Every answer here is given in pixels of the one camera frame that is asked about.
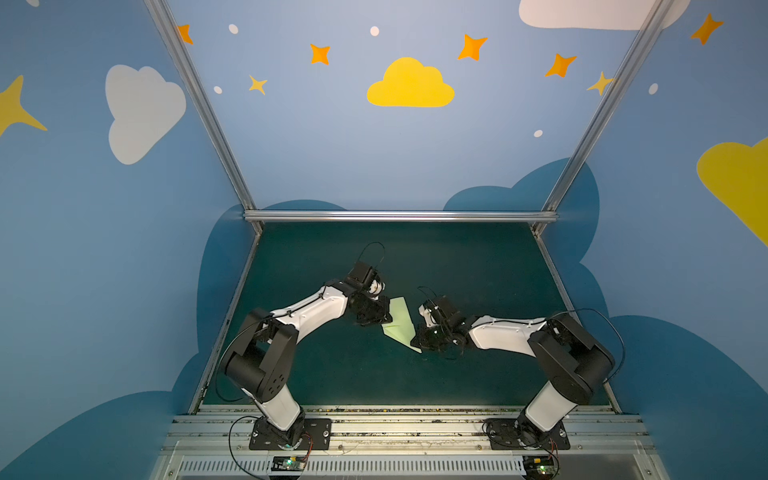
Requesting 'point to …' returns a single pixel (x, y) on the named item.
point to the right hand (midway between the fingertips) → (410, 340)
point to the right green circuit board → (538, 467)
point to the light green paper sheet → (402, 328)
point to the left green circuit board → (288, 463)
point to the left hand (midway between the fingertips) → (395, 319)
